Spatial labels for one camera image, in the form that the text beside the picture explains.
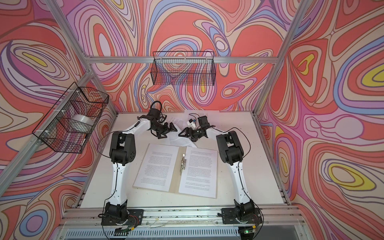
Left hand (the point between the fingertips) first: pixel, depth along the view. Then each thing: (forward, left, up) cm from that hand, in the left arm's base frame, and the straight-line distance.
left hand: (174, 131), depth 103 cm
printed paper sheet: (-29, -17, -4) cm, 34 cm away
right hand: (-6, -7, -1) cm, 9 cm away
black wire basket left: (-21, +50, +30) cm, 62 cm away
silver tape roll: (-17, +40, +29) cm, 53 cm away
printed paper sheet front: (-3, 0, -4) cm, 5 cm away
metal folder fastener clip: (-23, -7, -2) cm, 25 cm away
